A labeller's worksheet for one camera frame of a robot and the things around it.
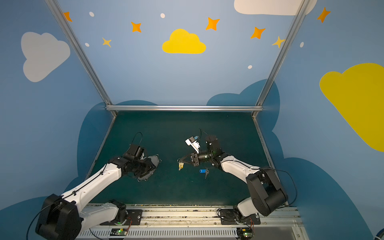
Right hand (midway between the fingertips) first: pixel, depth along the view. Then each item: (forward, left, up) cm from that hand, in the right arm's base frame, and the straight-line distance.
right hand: (182, 160), depth 76 cm
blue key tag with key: (+2, -12, -17) cm, 21 cm away
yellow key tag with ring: (-2, +1, -2) cm, 3 cm away
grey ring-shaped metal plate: (+8, +19, -17) cm, 27 cm away
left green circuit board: (-31, +29, -17) cm, 45 cm away
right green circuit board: (-28, -32, -18) cm, 46 cm away
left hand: (-1, +15, -9) cm, 18 cm away
